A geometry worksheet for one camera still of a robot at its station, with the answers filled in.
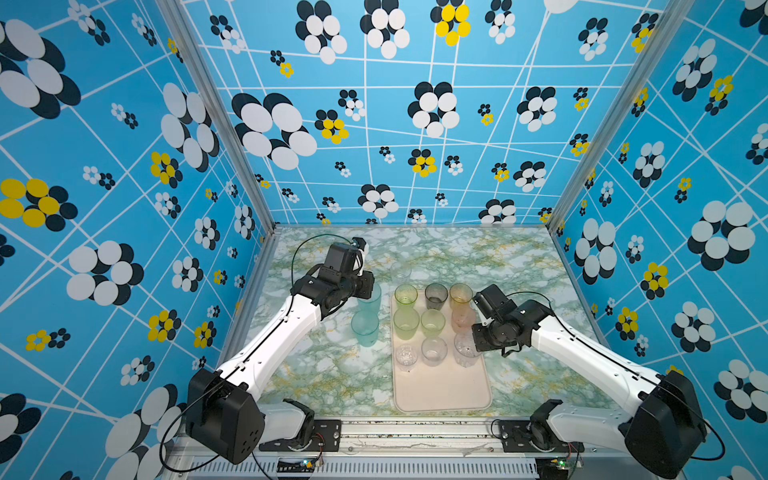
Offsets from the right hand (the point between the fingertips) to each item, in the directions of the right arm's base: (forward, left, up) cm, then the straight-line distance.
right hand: (481, 339), depth 82 cm
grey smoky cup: (+17, +11, -4) cm, 21 cm away
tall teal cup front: (+7, +33, -5) cm, 34 cm away
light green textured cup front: (+8, +13, -6) cm, 16 cm away
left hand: (+12, +30, +13) cm, 35 cm away
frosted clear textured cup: (-1, +13, -6) cm, 14 cm away
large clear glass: (+25, +22, -3) cm, 34 cm away
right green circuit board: (-28, -13, -8) cm, 32 cm away
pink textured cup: (+9, +3, -5) cm, 10 cm away
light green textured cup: (+9, +21, -6) cm, 23 cm away
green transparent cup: (+18, +21, -5) cm, 28 cm away
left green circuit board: (-29, +45, -7) cm, 54 cm away
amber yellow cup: (+12, +5, +3) cm, 14 cm away
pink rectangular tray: (-7, +15, -9) cm, 19 cm away
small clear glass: (-2, +21, -7) cm, 22 cm away
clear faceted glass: (-1, +3, -6) cm, 7 cm away
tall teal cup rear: (+11, +31, +2) cm, 32 cm away
